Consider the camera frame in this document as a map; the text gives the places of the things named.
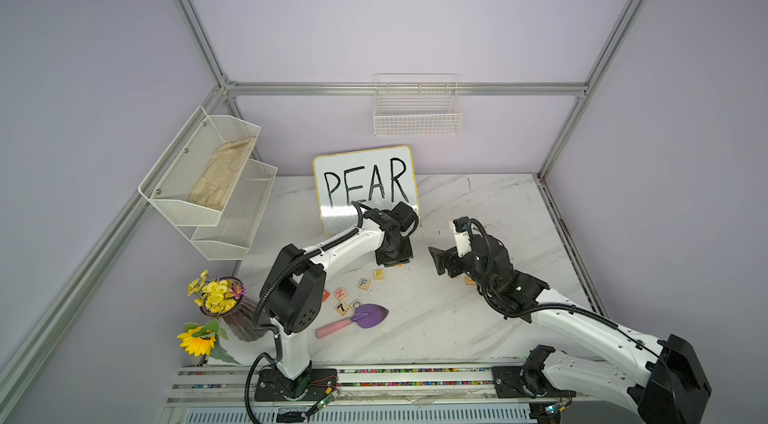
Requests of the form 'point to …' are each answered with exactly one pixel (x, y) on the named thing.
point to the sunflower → (199, 340)
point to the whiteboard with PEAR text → (374, 179)
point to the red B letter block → (325, 295)
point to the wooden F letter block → (364, 284)
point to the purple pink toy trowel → (365, 316)
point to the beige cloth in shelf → (222, 168)
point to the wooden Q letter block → (469, 281)
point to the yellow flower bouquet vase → (224, 298)
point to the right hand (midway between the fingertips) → (439, 245)
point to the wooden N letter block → (340, 294)
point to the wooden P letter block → (379, 274)
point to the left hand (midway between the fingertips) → (401, 263)
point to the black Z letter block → (341, 308)
